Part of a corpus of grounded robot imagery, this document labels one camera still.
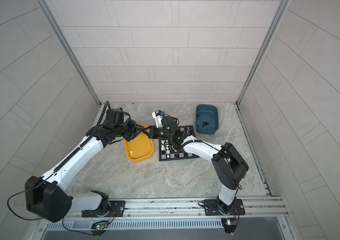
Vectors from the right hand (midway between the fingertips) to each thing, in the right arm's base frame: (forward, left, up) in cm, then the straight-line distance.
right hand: (142, 131), depth 77 cm
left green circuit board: (-37, +18, -16) cm, 44 cm away
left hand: (+2, -3, +2) cm, 5 cm away
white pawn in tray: (-2, +10, -18) cm, 21 cm away
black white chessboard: (-5, -11, -17) cm, 21 cm away
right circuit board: (-40, -40, -22) cm, 60 cm away
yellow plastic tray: (+1, +6, -19) cm, 20 cm away
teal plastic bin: (+21, -40, -19) cm, 49 cm away
